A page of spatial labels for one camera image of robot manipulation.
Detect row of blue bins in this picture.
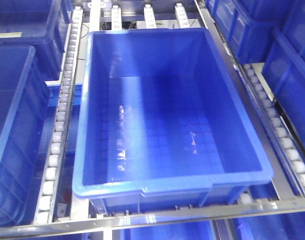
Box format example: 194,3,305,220
0,0,305,240

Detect steel rack on castors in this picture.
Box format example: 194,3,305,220
0,0,305,240

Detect large empty blue bin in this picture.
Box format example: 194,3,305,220
71,27,275,216

